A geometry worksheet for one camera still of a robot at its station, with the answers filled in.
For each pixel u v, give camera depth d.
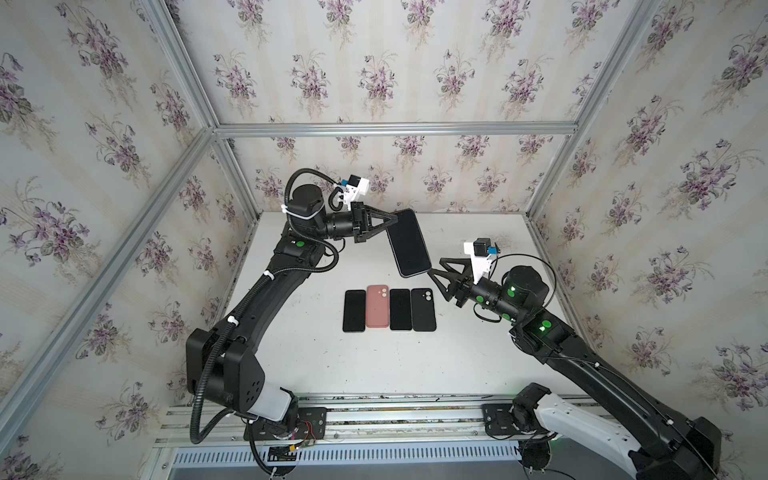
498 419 0.73
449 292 0.61
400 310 0.93
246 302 0.45
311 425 0.72
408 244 0.64
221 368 0.40
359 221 0.59
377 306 0.93
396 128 1.01
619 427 0.45
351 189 0.65
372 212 0.63
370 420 0.75
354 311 0.93
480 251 0.58
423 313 0.90
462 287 0.58
